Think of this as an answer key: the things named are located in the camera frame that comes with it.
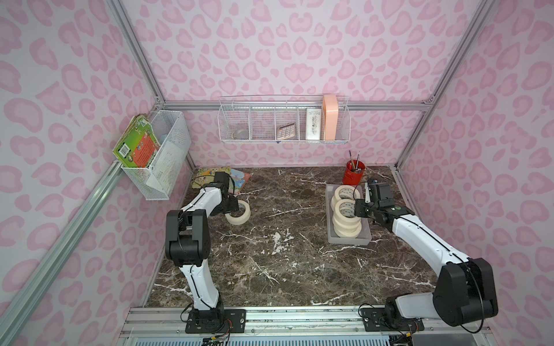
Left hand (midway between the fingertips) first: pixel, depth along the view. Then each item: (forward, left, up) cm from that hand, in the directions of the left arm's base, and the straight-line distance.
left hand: (227, 206), depth 99 cm
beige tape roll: (-6, -7, -3) cm, 9 cm away
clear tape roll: (+22, -7, +23) cm, 33 cm away
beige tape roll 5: (-13, -53, 0) cm, 54 cm away
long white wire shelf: (+32, -26, +25) cm, 48 cm away
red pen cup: (+15, -59, +6) cm, 61 cm away
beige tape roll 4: (-11, -50, +5) cm, 52 cm away
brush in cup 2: (+21, -62, +7) cm, 66 cm away
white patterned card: (+24, -39, +27) cm, 53 cm away
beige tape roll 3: (-4, -53, +1) cm, 53 cm away
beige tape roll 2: (+3, -50, +1) cm, 50 cm away
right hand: (-5, -57, +10) cm, 58 cm away
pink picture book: (+19, -3, -3) cm, 19 cm away
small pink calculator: (+23, -27, +24) cm, 43 cm away
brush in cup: (+22, -60, +8) cm, 64 cm away
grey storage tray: (-15, -60, -4) cm, 62 cm away
